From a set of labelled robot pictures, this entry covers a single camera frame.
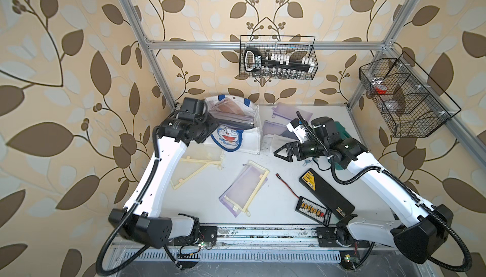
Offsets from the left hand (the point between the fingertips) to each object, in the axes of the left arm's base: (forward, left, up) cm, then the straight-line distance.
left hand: (212, 122), depth 73 cm
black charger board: (-24, -41, -29) cm, 55 cm away
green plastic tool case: (+19, -65, -25) cm, 72 cm away
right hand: (-9, -27, -6) cm, 29 cm away
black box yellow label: (-18, -50, -29) cm, 60 cm away
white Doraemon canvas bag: (+10, -9, -11) cm, 17 cm away
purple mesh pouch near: (+23, -27, -31) cm, 47 cm away
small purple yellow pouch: (-16, -12, -31) cm, 37 cm away
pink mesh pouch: (+21, -2, -13) cm, 24 cm away
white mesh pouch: (+9, -26, -27) cm, 39 cm away
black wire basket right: (+7, -78, +5) cm, 79 cm away
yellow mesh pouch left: (+2, +14, -31) cm, 34 cm away
